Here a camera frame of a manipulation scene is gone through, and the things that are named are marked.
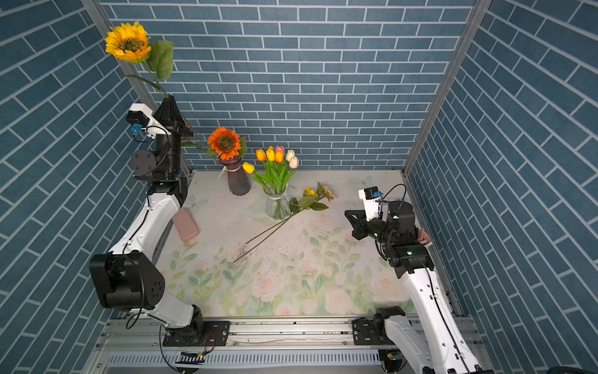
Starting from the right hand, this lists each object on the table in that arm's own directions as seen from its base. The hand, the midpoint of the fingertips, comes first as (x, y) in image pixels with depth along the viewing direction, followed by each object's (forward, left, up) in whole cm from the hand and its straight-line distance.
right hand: (350, 213), depth 72 cm
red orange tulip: (+19, +25, +4) cm, 32 cm away
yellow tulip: (+18, +33, -5) cm, 38 cm away
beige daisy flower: (+26, +7, -21) cm, 34 cm away
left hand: (+12, +48, +30) cm, 58 cm away
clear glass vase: (+16, +28, -20) cm, 38 cm away
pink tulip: (+24, +26, +4) cm, 36 cm away
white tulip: (+22, +22, +3) cm, 32 cm away
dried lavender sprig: (-5, +40, -26) cm, 48 cm away
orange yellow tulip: (+21, +29, +3) cm, 36 cm away
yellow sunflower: (+21, +15, -22) cm, 34 cm away
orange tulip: (+21, +33, +3) cm, 39 cm away
